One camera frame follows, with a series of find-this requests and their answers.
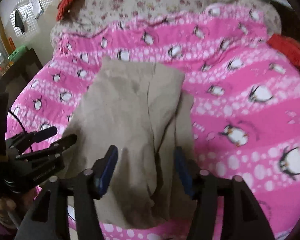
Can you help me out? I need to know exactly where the floral bed sheet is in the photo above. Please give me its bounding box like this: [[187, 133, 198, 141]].
[[50, 0, 282, 48]]

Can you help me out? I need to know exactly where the green plastic container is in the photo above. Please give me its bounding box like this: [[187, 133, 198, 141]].
[[8, 45, 28, 62]]

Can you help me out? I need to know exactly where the pink penguin print blanket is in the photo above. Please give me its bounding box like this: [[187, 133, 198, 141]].
[[6, 3, 300, 239]]

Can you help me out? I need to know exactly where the black cable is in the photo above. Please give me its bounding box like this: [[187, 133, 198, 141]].
[[7, 109, 33, 153]]

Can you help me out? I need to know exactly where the beige jacket with striped cuffs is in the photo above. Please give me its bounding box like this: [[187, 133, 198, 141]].
[[60, 57, 196, 229]]

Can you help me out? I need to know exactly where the person's left hand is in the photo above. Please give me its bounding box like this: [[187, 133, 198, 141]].
[[0, 187, 38, 229]]

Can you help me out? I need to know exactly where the dark wooden side table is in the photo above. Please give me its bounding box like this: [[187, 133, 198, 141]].
[[0, 48, 43, 108]]

